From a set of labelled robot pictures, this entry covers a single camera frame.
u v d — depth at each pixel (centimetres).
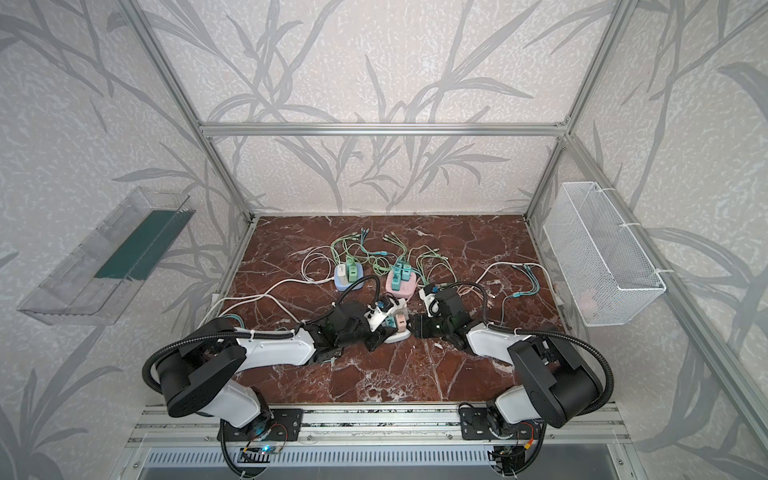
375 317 74
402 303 86
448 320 71
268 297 97
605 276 62
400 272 96
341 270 94
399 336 85
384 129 95
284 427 72
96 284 64
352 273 95
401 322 84
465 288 97
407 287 96
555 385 43
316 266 105
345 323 68
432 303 81
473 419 74
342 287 97
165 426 75
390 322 83
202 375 44
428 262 107
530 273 103
